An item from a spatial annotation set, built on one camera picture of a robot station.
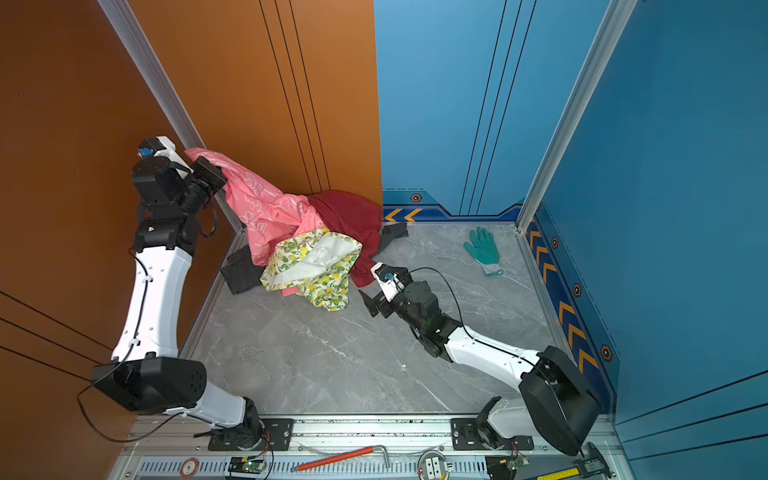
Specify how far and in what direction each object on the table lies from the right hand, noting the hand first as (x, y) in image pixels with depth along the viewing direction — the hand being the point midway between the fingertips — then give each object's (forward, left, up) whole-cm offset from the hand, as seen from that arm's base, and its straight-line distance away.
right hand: (373, 279), depth 78 cm
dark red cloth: (+40, +9, -15) cm, 43 cm away
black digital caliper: (-39, -51, -21) cm, 67 cm away
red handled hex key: (-37, +8, -22) cm, 43 cm away
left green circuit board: (-38, +30, -22) cm, 53 cm away
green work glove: (+28, -40, -22) cm, 53 cm away
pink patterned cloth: (+16, +31, +8) cm, 36 cm away
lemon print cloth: (+9, +17, -15) cm, 24 cm away
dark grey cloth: (+15, +48, -18) cm, 53 cm away
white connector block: (-39, -14, -14) cm, 44 cm away
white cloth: (+14, +15, -5) cm, 21 cm away
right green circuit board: (-38, -34, -21) cm, 55 cm away
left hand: (+15, +34, +29) cm, 47 cm away
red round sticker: (-39, +43, -21) cm, 62 cm away
